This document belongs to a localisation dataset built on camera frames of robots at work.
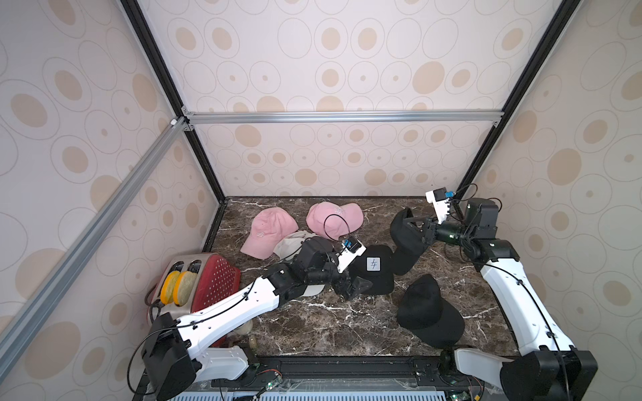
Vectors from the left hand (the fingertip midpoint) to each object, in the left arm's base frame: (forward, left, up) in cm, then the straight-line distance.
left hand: (365, 273), depth 68 cm
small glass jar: (-9, +37, -22) cm, 44 cm away
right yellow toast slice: (-2, +52, -6) cm, 52 cm away
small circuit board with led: (-23, +26, -23) cm, 42 cm away
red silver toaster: (+3, +45, -11) cm, 47 cm away
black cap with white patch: (+13, -7, -19) cm, 24 cm away
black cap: (+10, -12, +5) cm, 16 cm away
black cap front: (-5, -24, -20) cm, 32 cm away
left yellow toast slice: (-3, +56, -5) cm, 56 cm away
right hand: (+12, -11, +6) cm, 17 cm away
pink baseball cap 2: (+33, +8, -18) cm, 39 cm away
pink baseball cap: (+31, +35, -19) cm, 50 cm away
